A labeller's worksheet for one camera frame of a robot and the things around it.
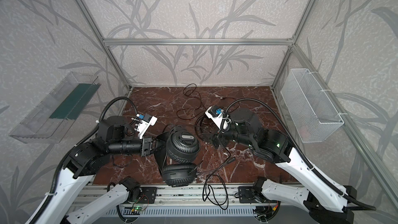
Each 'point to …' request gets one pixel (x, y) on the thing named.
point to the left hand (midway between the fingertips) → (168, 142)
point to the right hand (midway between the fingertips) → (210, 119)
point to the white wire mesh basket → (313, 118)
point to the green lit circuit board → (138, 208)
